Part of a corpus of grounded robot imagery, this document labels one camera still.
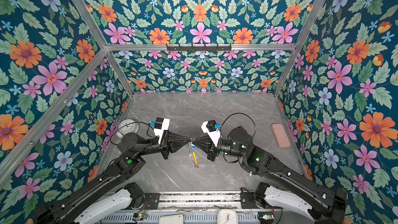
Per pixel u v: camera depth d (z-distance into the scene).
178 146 0.56
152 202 0.73
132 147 0.48
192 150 0.60
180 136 0.55
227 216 0.67
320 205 0.40
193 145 0.59
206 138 0.57
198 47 0.92
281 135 0.93
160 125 0.50
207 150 0.55
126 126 0.96
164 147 0.51
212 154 0.52
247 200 0.73
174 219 0.68
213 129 0.51
